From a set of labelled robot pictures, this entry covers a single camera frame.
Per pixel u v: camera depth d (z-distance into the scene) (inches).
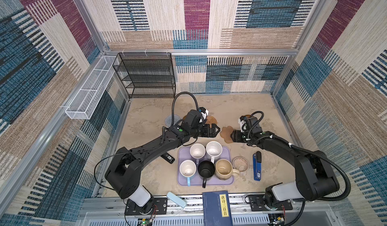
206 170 32.7
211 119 41.5
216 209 28.3
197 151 34.9
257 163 33.4
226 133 39.0
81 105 36.1
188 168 32.8
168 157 33.5
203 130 28.6
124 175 16.9
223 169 32.9
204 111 29.8
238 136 31.9
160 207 28.8
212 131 28.5
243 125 32.4
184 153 35.9
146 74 43.3
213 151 35.3
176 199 28.5
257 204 28.7
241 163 34.2
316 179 17.0
